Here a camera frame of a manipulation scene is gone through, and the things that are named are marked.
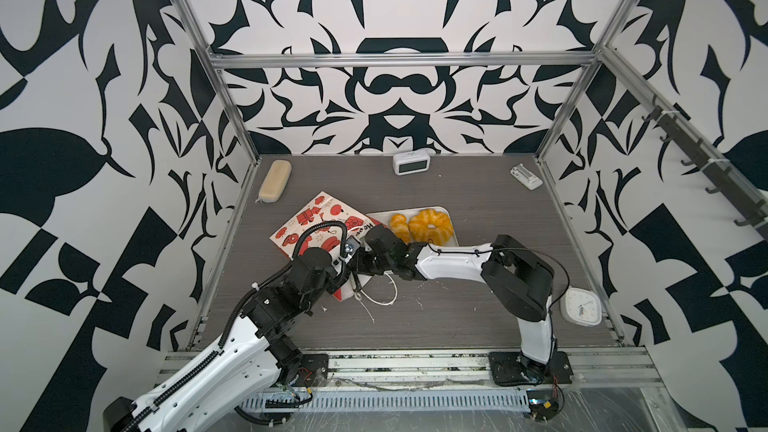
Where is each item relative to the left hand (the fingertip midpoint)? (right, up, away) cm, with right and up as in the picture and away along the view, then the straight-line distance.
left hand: (337, 244), depth 75 cm
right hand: (0, -7, +9) cm, 11 cm away
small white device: (+64, +18, +37) cm, 76 cm away
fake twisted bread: (+17, +2, +21) cm, 27 cm away
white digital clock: (+21, +23, +36) cm, 48 cm away
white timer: (+64, -18, +6) cm, 67 cm away
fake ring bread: (+22, +1, +21) cm, 31 cm away
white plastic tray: (+12, +4, +26) cm, 29 cm away
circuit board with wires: (+49, -36, -4) cm, 61 cm away
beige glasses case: (-27, +16, +33) cm, 46 cm away
